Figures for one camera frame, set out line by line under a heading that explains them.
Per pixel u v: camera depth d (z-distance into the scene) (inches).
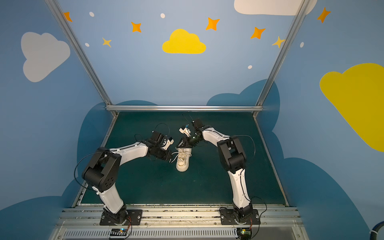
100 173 19.0
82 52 33.5
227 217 29.4
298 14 28.3
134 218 29.2
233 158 22.7
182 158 33.5
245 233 28.9
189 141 34.7
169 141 34.9
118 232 28.7
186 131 36.5
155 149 28.9
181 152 35.8
